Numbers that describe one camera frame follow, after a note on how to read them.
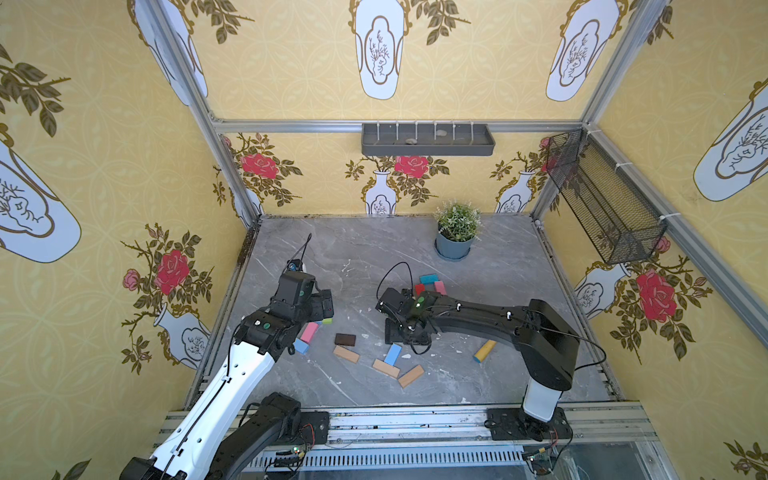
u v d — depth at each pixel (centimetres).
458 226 97
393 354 85
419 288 101
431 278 102
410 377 82
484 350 84
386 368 83
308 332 89
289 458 72
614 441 76
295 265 66
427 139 93
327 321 70
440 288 99
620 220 83
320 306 69
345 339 88
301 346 88
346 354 85
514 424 75
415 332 61
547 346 46
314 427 73
